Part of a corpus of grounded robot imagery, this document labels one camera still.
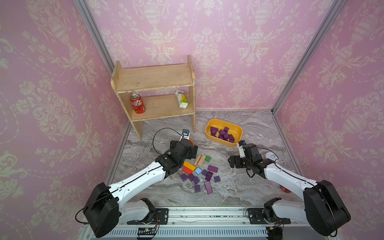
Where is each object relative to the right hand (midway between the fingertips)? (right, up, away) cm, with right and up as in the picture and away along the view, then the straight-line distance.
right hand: (235, 158), depth 89 cm
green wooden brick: (-16, -1, +5) cm, 17 cm away
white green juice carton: (-33, +36, +2) cm, 49 cm away
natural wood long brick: (-23, -2, +2) cm, 23 cm away
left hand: (-28, +9, -8) cm, 31 cm away
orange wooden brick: (-27, +10, +14) cm, 32 cm away
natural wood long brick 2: (-21, -2, +3) cm, 21 cm away
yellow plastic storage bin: (-5, +15, +13) cm, 20 cm away
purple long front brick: (-17, -15, -6) cm, 23 cm away
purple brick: (-11, +17, +17) cm, 26 cm away
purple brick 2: (-14, -6, +1) cm, 15 cm away
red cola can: (-57, +32, -6) cm, 66 cm away
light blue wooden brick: (-22, -7, -2) cm, 24 cm away
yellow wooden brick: (-28, -5, +1) cm, 28 cm away
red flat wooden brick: (-29, -7, 0) cm, 30 cm away
